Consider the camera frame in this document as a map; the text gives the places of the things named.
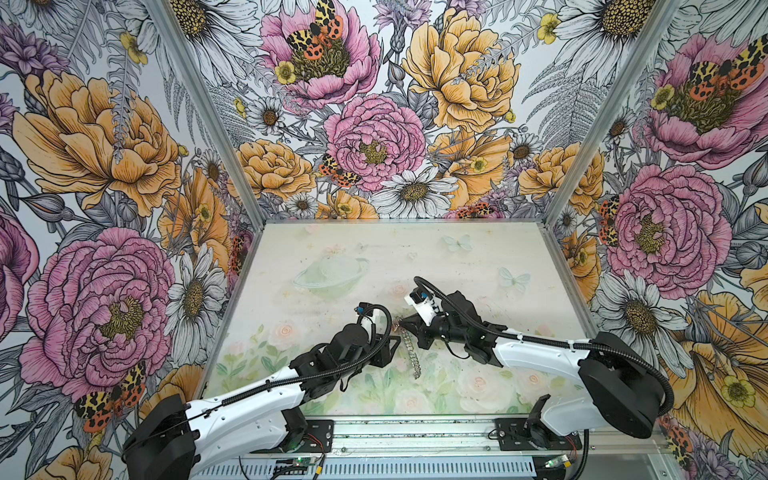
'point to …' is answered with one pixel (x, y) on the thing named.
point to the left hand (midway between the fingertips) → (391, 346)
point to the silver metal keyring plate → (413, 356)
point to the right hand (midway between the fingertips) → (403, 331)
